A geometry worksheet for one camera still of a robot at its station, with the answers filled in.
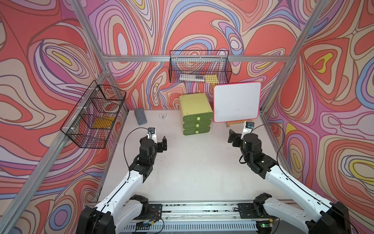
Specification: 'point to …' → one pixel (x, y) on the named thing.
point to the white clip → (162, 117)
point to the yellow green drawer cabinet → (196, 108)
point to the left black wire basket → (89, 125)
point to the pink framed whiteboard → (236, 102)
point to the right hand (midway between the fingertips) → (238, 134)
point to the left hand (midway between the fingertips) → (157, 136)
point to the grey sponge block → (140, 116)
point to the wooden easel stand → (234, 122)
